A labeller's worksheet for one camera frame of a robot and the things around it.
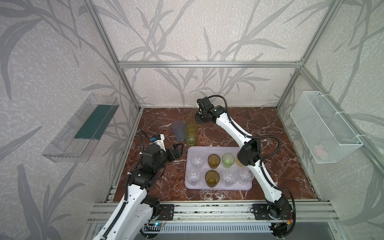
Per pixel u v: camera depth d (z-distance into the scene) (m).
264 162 0.91
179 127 1.00
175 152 0.68
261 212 0.73
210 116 0.70
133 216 0.46
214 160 0.89
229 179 0.84
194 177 0.84
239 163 0.68
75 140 0.64
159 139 0.69
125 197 0.48
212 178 0.83
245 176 0.85
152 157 0.55
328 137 0.63
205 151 0.97
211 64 0.96
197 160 0.91
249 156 0.63
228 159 0.90
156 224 0.71
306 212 0.75
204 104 0.76
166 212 0.73
